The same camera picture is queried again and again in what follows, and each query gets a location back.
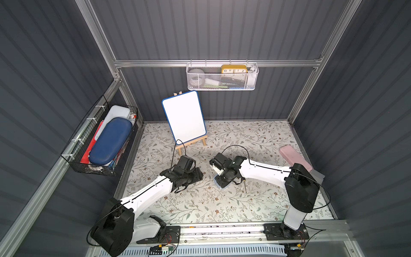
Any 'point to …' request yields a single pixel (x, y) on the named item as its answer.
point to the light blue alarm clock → (217, 183)
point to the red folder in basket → (85, 158)
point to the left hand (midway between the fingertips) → (200, 176)
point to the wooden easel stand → (179, 147)
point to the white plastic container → (113, 112)
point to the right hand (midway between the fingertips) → (222, 179)
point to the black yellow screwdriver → (244, 185)
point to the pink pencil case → (289, 154)
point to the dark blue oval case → (113, 138)
